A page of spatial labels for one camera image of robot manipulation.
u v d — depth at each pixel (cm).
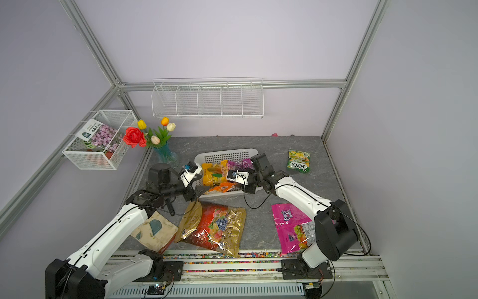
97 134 73
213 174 95
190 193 67
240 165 100
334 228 43
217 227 82
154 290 71
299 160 106
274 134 124
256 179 71
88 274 39
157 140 81
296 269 74
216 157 102
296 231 82
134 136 71
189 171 65
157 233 83
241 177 69
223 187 81
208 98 99
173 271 74
